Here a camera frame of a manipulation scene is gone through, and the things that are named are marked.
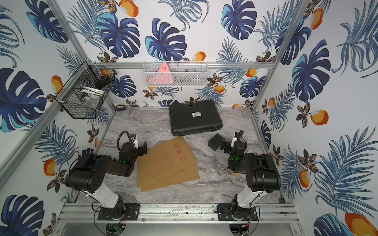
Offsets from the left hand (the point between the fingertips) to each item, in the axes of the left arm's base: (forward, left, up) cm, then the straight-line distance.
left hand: (137, 140), depth 94 cm
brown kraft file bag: (-8, -21, -5) cm, 23 cm away
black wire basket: (+10, +25, +28) cm, 39 cm away
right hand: (+5, -61, -1) cm, 61 cm away
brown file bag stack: (-18, -34, -4) cm, 39 cm away
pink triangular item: (+29, -15, +28) cm, 43 cm away
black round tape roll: (+34, +26, -6) cm, 43 cm away
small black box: (+4, -51, -3) cm, 51 cm away
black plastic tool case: (+23, -32, -1) cm, 39 cm away
